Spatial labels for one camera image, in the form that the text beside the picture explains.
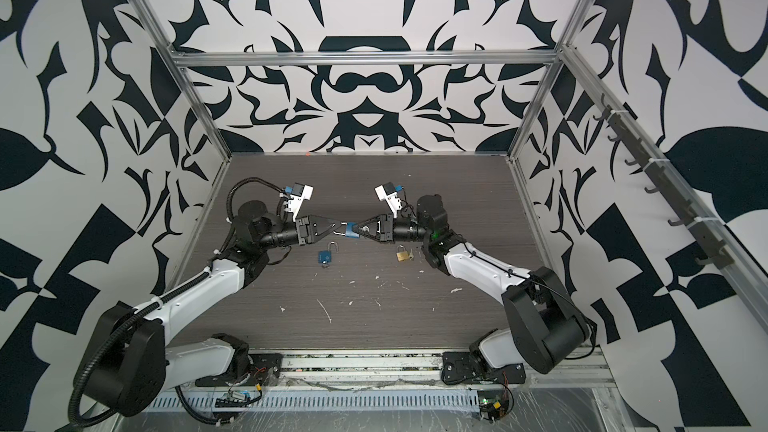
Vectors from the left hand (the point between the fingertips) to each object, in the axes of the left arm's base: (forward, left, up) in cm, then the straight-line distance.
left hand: (342, 220), depth 72 cm
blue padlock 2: (+3, +8, -24) cm, 26 cm away
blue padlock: (-2, -2, -2) cm, 3 cm away
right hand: (-3, -4, -1) cm, 5 cm away
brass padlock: (+3, -15, -26) cm, 30 cm away
